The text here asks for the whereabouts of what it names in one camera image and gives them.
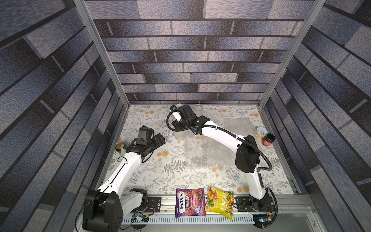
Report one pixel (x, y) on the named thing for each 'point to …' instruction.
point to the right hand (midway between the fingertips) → (176, 118)
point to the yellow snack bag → (220, 201)
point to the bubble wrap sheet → (243, 126)
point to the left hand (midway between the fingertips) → (160, 139)
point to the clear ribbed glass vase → (180, 136)
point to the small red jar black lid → (269, 138)
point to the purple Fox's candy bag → (190, 202)
